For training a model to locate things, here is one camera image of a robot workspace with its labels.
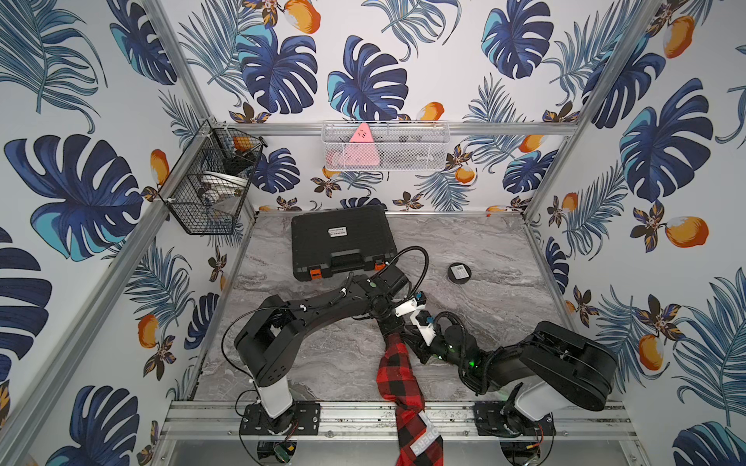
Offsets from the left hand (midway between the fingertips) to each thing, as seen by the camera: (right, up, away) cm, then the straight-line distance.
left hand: (399, 321), depth 84 cm
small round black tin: (+22, +12, +17) cm, 31 cm away
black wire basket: (-56, +38, 0) cm, 68 cm away
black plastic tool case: (-22, +23, +21) cm, 38 cm away
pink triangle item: (-11, +52, +6) cm, 54 cm away
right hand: (+2, -2, +1) cm, 3 cm away
